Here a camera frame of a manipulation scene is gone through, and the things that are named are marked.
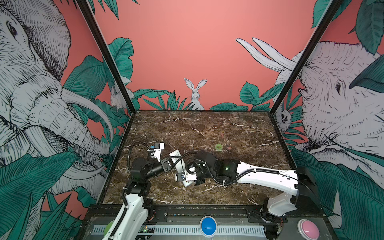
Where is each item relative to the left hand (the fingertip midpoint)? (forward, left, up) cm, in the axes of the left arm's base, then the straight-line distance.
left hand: (180, 158), depth 70 cm
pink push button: (-29, -60, -21) cm, 70 cm away
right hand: (-5, 0, -3) cm, 6 cm away
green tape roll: (+19, -24, -23) cm, 38 cm away
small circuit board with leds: (-25, +17, -22) cm, 38 cm away
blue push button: (-26, -12, -21) cm, 36 cm away
